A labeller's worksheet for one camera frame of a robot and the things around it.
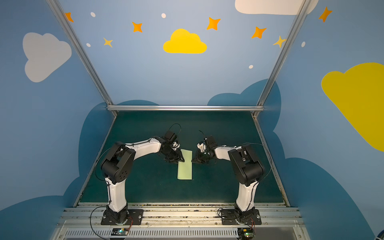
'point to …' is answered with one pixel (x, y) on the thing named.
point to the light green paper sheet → (185, 169)
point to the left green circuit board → (120, 231)
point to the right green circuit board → (245, 233)
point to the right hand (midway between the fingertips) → (192, 159)
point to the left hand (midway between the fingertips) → (183, 161)
